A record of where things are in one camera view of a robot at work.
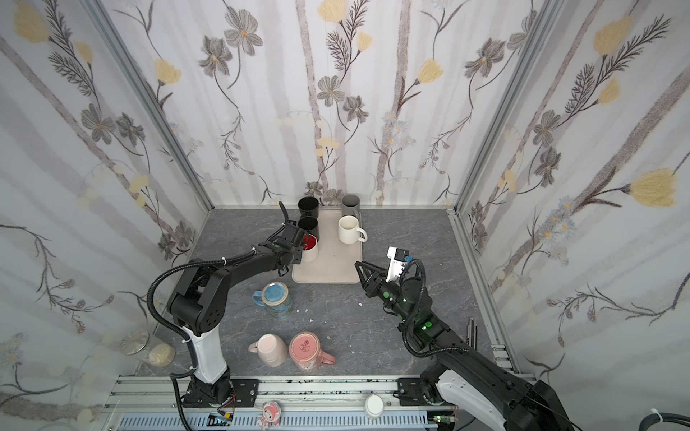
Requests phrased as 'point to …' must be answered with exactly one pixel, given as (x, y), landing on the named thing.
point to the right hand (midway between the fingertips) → (354, 261)
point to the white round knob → (374, 405)
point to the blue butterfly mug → (276, 298)
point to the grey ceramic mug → (350, 206)
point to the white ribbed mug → (349, 232)
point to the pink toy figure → (271, 413)
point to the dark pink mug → (305, 352)
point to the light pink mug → (270, 349)
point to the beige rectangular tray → (336, 261)
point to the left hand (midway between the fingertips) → (287, 243)
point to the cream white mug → (310, 249)
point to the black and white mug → (308, 206)
